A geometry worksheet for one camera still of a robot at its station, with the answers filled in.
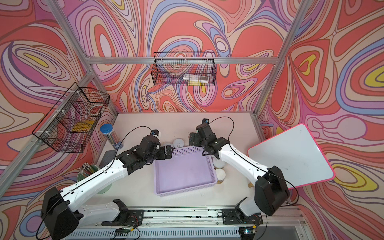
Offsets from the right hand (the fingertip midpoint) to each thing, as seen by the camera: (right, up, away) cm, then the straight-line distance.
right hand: (198, 140), depth 84 cm
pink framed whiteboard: (+45, -5, -15) cm, 48 cm away
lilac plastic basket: (-7, -19, +6) cm, 21 cm away
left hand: (-17, -4, -5) cm, 18 cm away
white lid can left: (-13, -3, +11) cm, 17 cm away
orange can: (+11, -13, 0) cm, 17 cm away
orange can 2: (+12, -19, -4) cm, 22 cm away
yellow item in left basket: (-57, +8, -13) cm, 59 cm away
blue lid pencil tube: (-53, +6, 0) cm, 53 cm away
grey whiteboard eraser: (-57, -11, +9) cm, 58 cm away
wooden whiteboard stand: (+28, -24, -4) cm, 37 cm away
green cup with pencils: (-56, -13, -12) cm, 59 cm away
